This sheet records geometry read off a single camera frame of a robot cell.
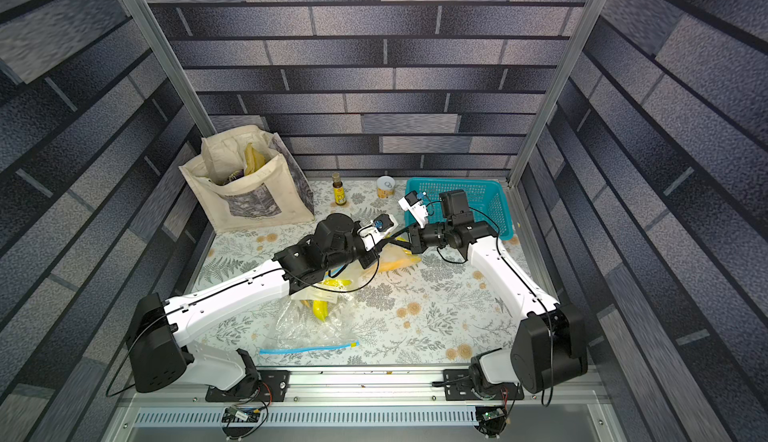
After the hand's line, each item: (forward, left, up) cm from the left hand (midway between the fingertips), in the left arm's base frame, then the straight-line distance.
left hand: (390, 231), depth 72 cm
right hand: (+1, 0, -5) cm, 5 cm away
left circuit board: (-36, +37, -28) cm, 58 cm away
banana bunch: (-11, +19, -24) cm, 32 cm away
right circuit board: (-36, -26, -30) cm, 53 cm away
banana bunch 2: (-1, -5, -12) cm, 13 cm away
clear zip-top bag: (-13, +22, -26) cm, 36 cm away
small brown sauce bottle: (+31, +19, -22) cm, 42 cm away
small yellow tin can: (+35, +2, -20) cm, 40 cm away
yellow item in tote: (+30, +45, -3) cm, 54 cm away
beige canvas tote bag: (+18, +42, 0) cm, 46 cm away
